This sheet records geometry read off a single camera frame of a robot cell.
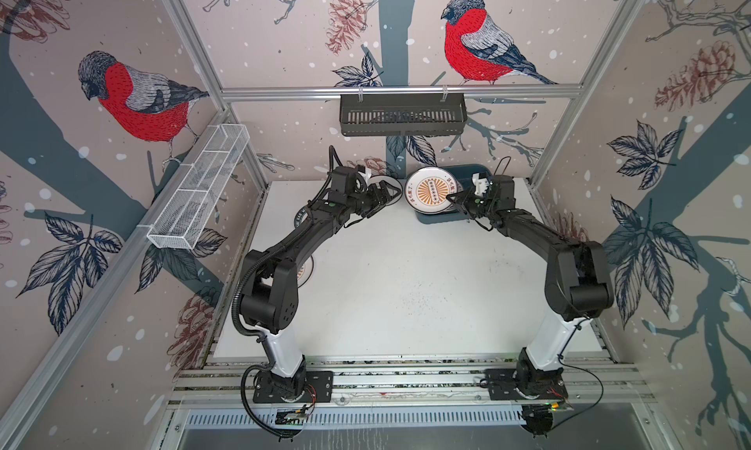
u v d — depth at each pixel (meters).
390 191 0.80
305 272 0.95
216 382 0.78
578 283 0.50
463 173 0.94
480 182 0.88
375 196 0.77
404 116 1.05
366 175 0.83
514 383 0.73
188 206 0.74
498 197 0.75
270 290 0.48
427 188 0.97
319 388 0.73
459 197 0.90
